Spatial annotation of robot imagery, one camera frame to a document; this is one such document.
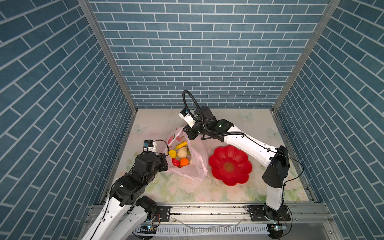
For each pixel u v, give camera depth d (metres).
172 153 0.90
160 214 0.73
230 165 0.91
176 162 0.86
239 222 0.72
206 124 0.59
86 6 0.69
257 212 0.74
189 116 0.67
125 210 0.45
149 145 0.60
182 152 0.90
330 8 0.71
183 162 0.85
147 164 0.50
